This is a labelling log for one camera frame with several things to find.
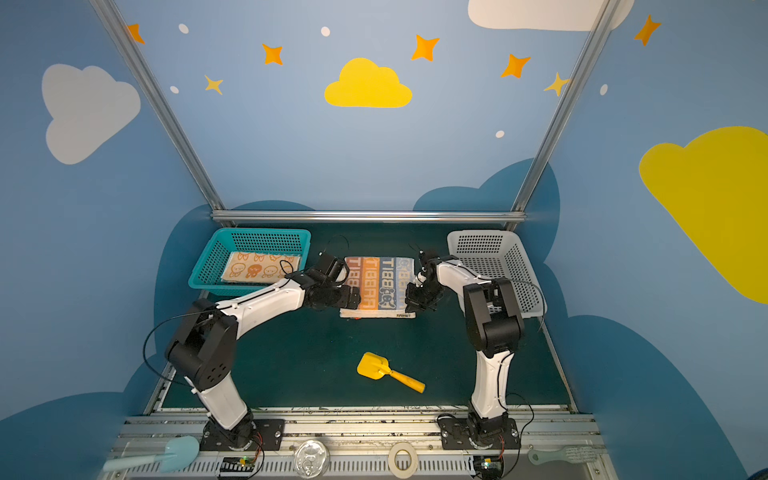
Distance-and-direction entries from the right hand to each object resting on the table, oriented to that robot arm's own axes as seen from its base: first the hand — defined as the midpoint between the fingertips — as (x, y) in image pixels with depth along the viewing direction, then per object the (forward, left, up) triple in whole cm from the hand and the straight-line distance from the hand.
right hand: (409, 306), depth 96 cm
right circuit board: (-41, -20, -6) cm, 46 cm away
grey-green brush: (-38, -42, -2) cm, 57 cm away
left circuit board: (-45, +42, -5) cm, 62 cm away
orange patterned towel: (+12, +55, +1) cm, 57 cm away
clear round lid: (-43, +22, +3) cm, 48 cm away
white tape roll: (-44, +1, -2) cm, 44 cm away
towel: (+9, +10, -2) cm, 14 cm away
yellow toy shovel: (-20, +10, -1) cm, 22 cm away
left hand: (0, +20, +5) cm, 20 cm away
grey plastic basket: (+25, -32, -2) cm, 40 cm away
